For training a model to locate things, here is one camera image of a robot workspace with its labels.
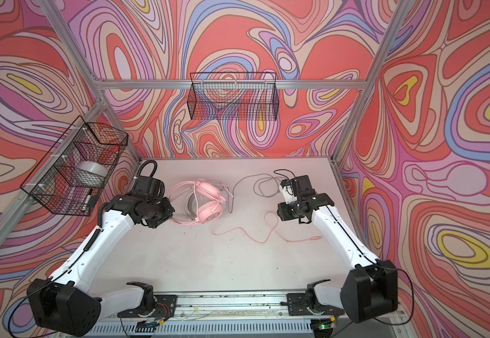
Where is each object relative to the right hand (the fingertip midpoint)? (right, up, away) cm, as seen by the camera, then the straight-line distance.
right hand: (285, 215), depth 82 cm
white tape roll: (-68, +16, -12) cm, 71 cm away
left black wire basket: (-73, +17, -14) cm, 76 cm away
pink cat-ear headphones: (-39, +3, +19) cm, 44 cm away
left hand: (-42, +2, -3) cm, 43 cm away
